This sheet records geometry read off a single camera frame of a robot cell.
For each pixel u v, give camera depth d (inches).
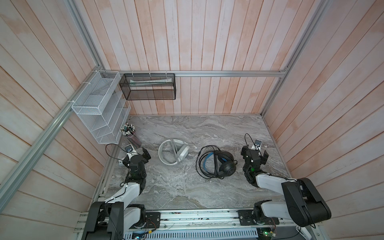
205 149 39.7
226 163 33.6
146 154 31.5
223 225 28.8
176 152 35.0
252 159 26.5
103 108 28.2
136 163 25.5
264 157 30.7
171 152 38.2
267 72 38.8
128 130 35.2
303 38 31.3
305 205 16.9
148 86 41.0
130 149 28.6
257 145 29.4
